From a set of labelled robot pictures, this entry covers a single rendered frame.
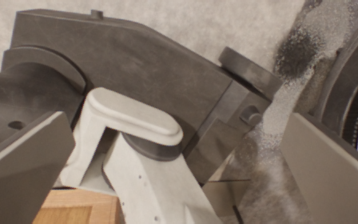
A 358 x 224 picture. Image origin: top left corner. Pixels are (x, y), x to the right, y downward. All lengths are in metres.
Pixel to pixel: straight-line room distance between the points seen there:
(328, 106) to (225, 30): 0.36
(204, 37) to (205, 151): 0.35
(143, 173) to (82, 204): 0.57
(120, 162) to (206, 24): 0.47
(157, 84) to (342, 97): 0.42
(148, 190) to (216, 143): 0.33
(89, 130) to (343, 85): 0.52
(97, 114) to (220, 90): 0.32
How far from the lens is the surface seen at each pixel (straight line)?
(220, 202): 1.19
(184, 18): 0.64
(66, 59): 0.49
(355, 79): 0.54
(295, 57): 0.83
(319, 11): 0.85
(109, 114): 0.36
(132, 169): 0.38
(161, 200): 0.33
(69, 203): 0.91
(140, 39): 0.47
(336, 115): 0.56
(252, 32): 0.73
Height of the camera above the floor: 0.63
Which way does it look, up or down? 58 degrees down
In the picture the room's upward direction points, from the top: 162 degrees clockwise
